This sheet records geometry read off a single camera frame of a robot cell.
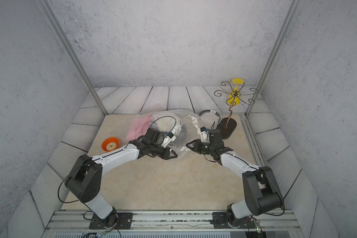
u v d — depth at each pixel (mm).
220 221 716
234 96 890
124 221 729
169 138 788
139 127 1046
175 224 726
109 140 1007
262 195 430
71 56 866
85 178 458
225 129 1080
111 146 986
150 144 697
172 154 815
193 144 841
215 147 693
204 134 809
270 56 881
